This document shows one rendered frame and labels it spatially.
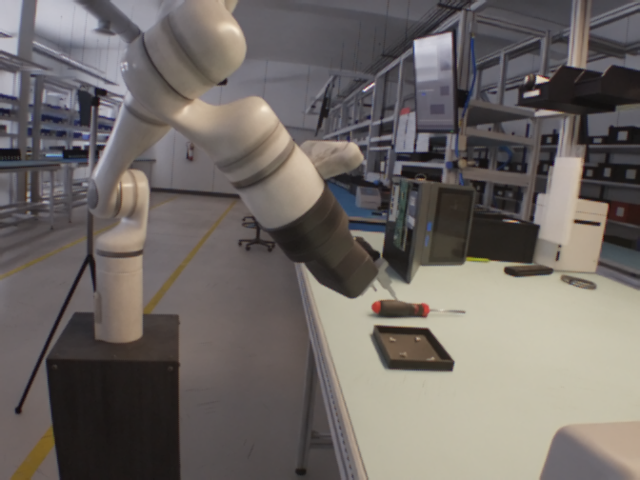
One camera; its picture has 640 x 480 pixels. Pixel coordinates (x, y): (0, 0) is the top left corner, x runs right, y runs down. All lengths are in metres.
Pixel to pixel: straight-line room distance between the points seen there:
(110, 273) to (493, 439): 0.69
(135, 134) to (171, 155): 11.71
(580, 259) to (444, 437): 1.05
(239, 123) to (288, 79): 11.96
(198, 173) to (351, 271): 11.91
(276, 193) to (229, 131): 0.07
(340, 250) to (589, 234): 1.06
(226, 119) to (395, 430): 0.31
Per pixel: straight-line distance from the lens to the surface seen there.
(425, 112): 2.40
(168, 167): 12.48
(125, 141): 0.76
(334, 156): 0.42
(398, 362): 0.53
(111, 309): 0.89
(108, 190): 0.81
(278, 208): 0.39
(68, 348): 0.91
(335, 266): 0.44
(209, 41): 0.35
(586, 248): 1.41
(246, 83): 12.32
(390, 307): 0.69
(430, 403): 0.47
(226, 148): 0.38
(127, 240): 0.86
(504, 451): 0.43
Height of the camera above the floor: 1.23
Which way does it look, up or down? 10 degrees down
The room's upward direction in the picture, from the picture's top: 6 degrees clockwise
